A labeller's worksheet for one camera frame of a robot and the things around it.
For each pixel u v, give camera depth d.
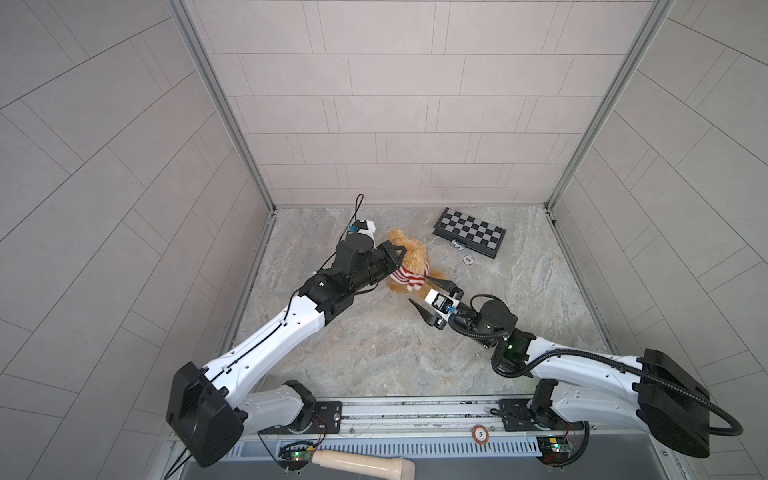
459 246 1.05
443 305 0.56
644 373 0.43
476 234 1.05
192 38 0.74
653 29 0.73
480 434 0.69
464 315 0.61
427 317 0.63
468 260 1.01
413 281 0.71
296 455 0.65
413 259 0.69
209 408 0.36
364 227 0.67
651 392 0.41
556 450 0.68
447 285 0.64
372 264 0.62
